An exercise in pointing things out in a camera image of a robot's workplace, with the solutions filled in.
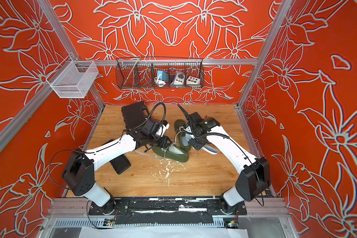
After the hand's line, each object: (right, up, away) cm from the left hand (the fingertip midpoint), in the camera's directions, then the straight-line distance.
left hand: (170, 140), depth 84 cm
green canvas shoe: (+1, -8, +6) cm, 10 cm away
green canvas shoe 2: (+6, +9, +20) cm, 22 cm away
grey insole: (+9, +1, -2) cm, 10 cm away
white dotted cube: (+14, +38, +11) cm, 42 cm away
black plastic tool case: (-29, +16, +28) cm, 43 cm away
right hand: (+15, 0, -4) cm, 15 cm away
